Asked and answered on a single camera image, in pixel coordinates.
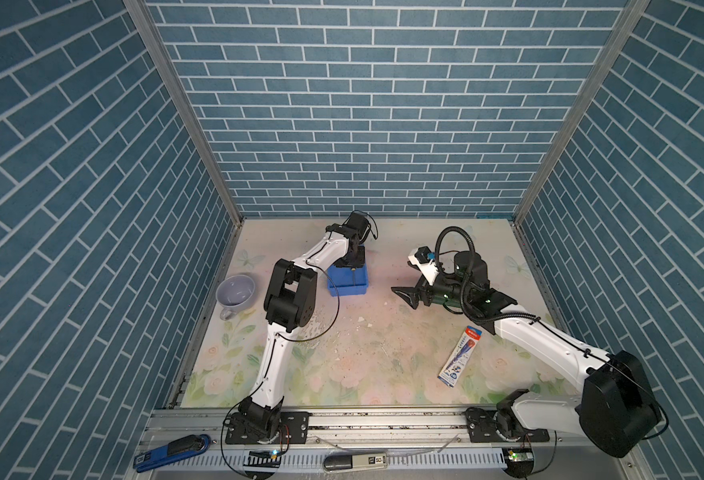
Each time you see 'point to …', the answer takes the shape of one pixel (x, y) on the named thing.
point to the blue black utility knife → (177, 448)
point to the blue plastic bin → (347, 281)
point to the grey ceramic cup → (233, 293)
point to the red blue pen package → (459, 356)
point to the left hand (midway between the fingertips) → (359, 262)
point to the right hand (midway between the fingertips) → (405, 276)
